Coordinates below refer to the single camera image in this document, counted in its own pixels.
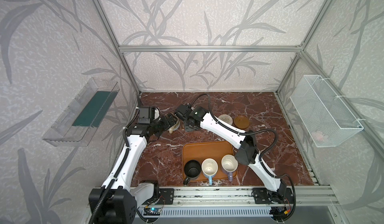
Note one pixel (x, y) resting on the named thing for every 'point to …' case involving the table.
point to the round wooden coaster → (241, 121)
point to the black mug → (192, 169)
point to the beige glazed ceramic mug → (176, 126)
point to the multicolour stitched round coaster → (226, 118)
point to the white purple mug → (229, 164)
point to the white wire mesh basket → (327, 120)
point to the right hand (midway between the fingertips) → (191, 121)
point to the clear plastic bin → (77, 124)
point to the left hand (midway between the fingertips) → (174, 117)
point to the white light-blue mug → (209, 167)
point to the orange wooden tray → (200, 151)
